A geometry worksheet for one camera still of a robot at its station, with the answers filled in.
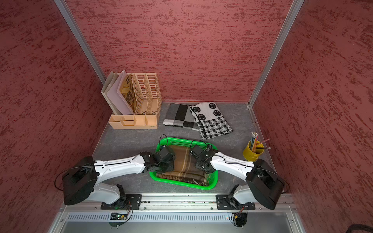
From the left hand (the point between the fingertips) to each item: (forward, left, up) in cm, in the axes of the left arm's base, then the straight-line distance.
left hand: (172, 169), depth 83 cm
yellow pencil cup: (+8, -46, +5) cm, 46 cm away
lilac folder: (+39, +40, +20) cm, 59 cm away
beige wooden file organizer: (+61, +25, +10) cm, 66 cm away
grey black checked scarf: (+42, -3, -1) cm, 42 cm away
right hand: (+1, -18, -2) cm, 18 cm away
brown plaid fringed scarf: (0, -7, +1) cm, 8 cm away
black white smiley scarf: (+34, -25, +2) cm, 42 cm away
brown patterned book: (+49, +34, +17) cm, 62 cm away
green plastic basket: (+15, +4, +7) cm, 17 cm away
